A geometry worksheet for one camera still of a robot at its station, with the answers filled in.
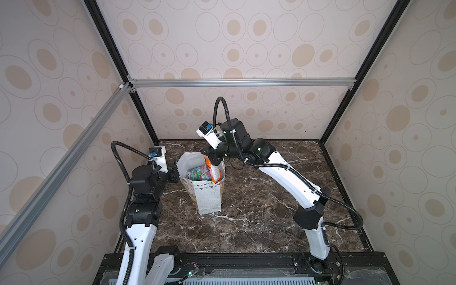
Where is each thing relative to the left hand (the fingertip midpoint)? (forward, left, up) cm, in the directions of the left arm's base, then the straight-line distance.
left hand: (179, 156), depth 68 cm
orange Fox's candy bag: (-4, -14, -5) cm, 16 cm away
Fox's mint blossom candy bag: (+2, -5, -15) cm, 16 cm away
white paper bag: (-7, -10, -17) cm, 21 cm away
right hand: (+2, -9, +1) cm, 9 cm away
